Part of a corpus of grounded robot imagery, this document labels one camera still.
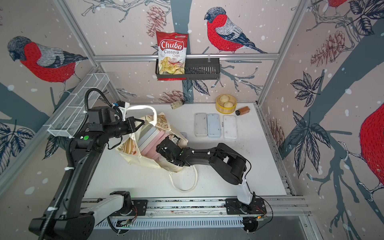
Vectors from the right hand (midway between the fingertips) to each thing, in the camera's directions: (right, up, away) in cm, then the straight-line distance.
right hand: (157, 149), depth 86 cm
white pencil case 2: (+47, +11, +18) cm, 52 cm away
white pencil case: (+27, +13, +18) cm, 35 cm away
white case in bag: (-6, +9, +1) cm, 11 cm away
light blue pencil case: (+36, +13, +19) cm, 42 cm away
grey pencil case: (+16, +8, +9) cm, 20 cm away
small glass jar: (+8, +29, +31) cm, 43 cm away
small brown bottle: (+59, +23, +25) cm, 68 cm away
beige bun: (+45, +34, +29) cm, 63 cm away
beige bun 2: (+48, +28, +25) cm, 61 cm away
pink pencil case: (-4, -1, +2) cm, 5 cm away
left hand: (-1, +19, -18) cm, 26 cm away
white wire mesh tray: (-40, +17, -15) cm, 46 cm away
